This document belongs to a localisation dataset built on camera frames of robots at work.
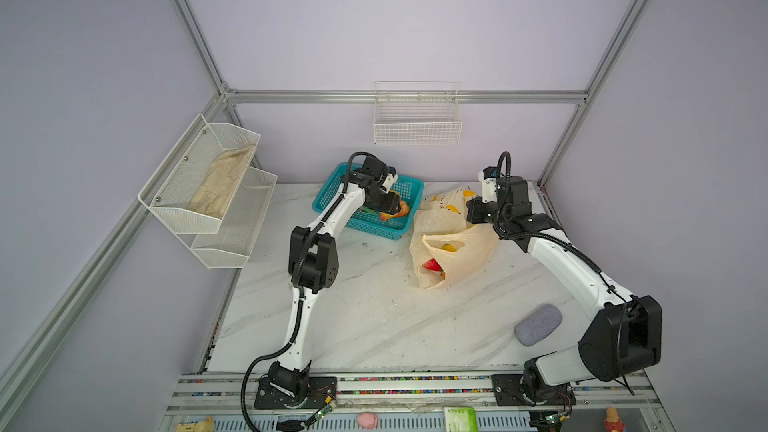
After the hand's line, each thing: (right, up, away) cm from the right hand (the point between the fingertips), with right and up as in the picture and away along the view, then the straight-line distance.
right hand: (466, 200), depth 84 cm
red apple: (-10, -18, -1) cm, 21 cm away
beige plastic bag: (-6, -5, +4) cm, 9 cm away
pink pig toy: (-27, -53, -15) cm, 61 cm away
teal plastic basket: (-15, +6, +27) cm, 32 cm away
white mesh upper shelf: (-74, +3, -6) cm, 74 cm away
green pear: (-4, -14, +6) cm, 16 cm away
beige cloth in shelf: (-68, +5, -4) cm, 68 cm away
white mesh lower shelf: (-64, -12, -7) cm, 65 cm away
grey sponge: (+21, -34, -2) cm, 40 cm away
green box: (-5, -52, -15) cm, 54 cm away
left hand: (-22, -1, +13) cm, 26 cm away
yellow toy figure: (-64, -53, -15) cm, 85 cm away
